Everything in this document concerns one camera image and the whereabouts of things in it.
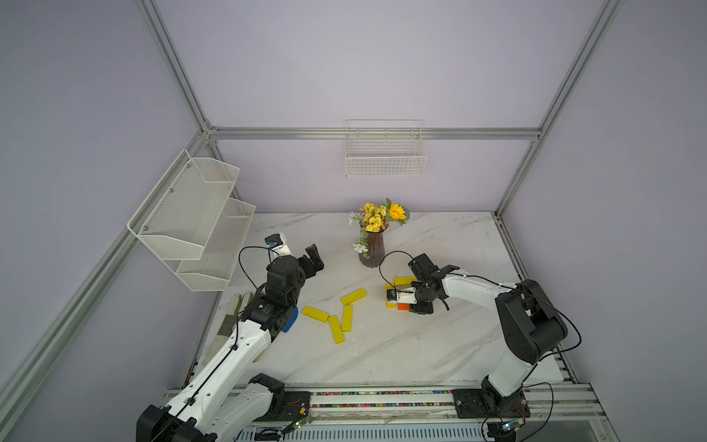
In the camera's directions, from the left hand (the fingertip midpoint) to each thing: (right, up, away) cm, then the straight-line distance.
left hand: (302, 255), depth 78 cm
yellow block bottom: (+33, -11, +20) cm, 40 cm away
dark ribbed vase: (+22, +3, +17) cm, 28 cm away
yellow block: (+2, -21, +13) cm, 25 cm away
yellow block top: (+14, -16, +17) cm, 28 cm away
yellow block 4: (+27, -18, +13) cm, 35 cm away
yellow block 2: (+9, -25, +9) cm, 28 cm away
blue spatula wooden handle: (-6, -23, +12) cm, 27 cm away
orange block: (+31, -18, +13) cm, 39 cm away
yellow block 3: (+12, -22, +12) cm, 28 cm away
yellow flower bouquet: (+21, +11, +4) cm, 24 cm away
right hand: (+36, -18, +16) cm, 44 cm away
